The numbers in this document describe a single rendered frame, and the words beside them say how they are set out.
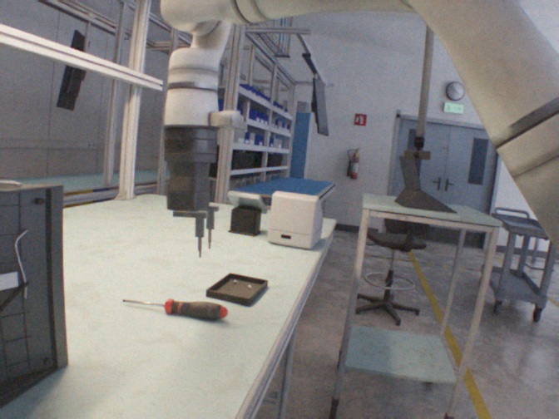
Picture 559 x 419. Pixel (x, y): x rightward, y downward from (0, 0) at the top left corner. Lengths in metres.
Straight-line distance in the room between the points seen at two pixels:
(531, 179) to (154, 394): 0.41
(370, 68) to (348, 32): 0.75
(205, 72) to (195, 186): 0.15
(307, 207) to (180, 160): 0.57
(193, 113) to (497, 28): 0.36
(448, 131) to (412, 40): 1.68
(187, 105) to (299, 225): 0.61
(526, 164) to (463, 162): 6.66
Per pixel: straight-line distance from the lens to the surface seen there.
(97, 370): 0.48
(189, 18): 0.54
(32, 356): 0.47
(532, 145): 0.35
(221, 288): 0.72
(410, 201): 1.69
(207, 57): 0.54
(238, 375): 0.47
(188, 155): 0.52
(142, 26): 1.73
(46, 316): 0.46
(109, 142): 2.69
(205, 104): 0.53
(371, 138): 6.74
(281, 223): 1.06
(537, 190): 0.36
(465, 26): 0.36
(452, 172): 6.97
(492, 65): 0.36
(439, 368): 2.07
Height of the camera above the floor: 1.26
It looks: 9 degrees down
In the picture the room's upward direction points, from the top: 6 degrees clockwise
